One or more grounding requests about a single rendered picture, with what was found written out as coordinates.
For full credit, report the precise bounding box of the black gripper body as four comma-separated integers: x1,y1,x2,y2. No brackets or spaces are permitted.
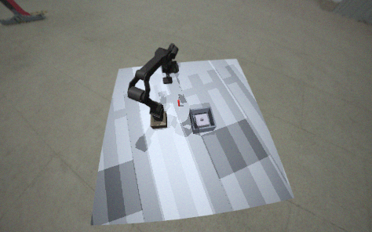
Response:
162,67,173,84

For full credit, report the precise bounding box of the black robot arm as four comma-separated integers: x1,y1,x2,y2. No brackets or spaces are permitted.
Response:
127,42,179,121

